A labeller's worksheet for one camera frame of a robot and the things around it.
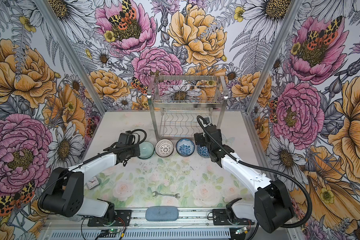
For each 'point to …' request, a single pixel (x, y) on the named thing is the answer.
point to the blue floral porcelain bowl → (185, 147)
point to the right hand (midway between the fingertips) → (205, 136)
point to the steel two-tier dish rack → (180, 102)
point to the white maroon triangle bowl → (164, 148)
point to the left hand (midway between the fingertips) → (135, 153)
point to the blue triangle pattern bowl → (203, 151)
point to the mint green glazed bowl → (146, 150)
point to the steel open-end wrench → (176, 195)
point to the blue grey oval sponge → (162, 213)
